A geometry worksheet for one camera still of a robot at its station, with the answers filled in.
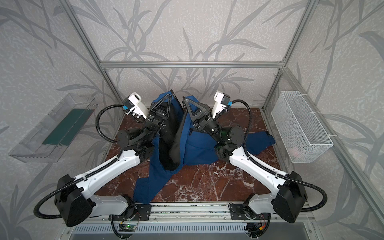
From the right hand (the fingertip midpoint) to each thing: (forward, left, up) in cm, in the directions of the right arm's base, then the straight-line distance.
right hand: (187, 98), depth 48 cm
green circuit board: (-31, +32, -54) cm, 70 cm away
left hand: (-1, +5, +2) cm, 5 cm away
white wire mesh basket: (-2, -47, -19) cm, 50 cm away
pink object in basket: (-2, -50, -33) cm, 60 cm away
